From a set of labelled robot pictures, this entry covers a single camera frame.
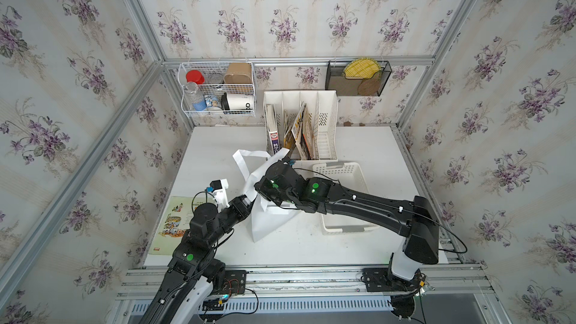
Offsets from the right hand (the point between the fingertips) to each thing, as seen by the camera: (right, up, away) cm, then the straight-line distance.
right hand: (252, 187), depth 71 cm
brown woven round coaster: (+47, +39, +27) cm, 67 cm away
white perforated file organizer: (+27, +32, +31) cm, 52 cm away
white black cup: (-10, +32, +23) cm, 41 cm away
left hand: (+3, -4, -1) cm, 5 cm away
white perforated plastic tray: (+39, 0, +28) cm, 48 cm away
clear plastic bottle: (-27, +33, +20) cm, 48 cm away
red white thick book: (+5, +20, +16) cm, 26 cm away
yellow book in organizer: (+13, +19, +15) cm, 28 cm away
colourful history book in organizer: (+19, +18, +25) cm, 36 cm away
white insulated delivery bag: (+3, -12, +6) cm, 14 cm away
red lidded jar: (-28, +42, +21) cm, 55 cm away
